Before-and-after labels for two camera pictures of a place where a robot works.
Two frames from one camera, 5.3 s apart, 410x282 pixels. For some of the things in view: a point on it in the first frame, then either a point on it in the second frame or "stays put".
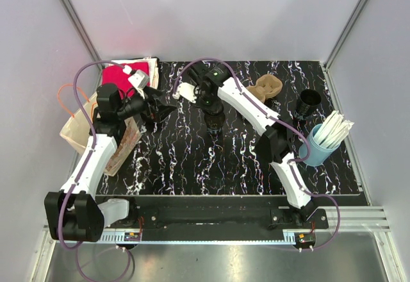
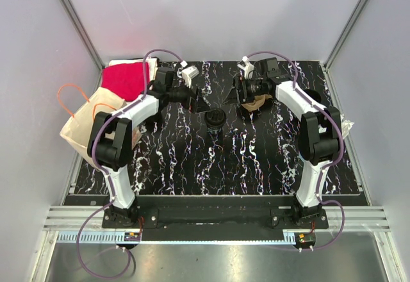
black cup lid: x=216 y=121 stays put
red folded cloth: x=115 y=74 stays put
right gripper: x=213 y=109 -> x=234 y=97
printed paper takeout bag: x=77 y=134 stays put
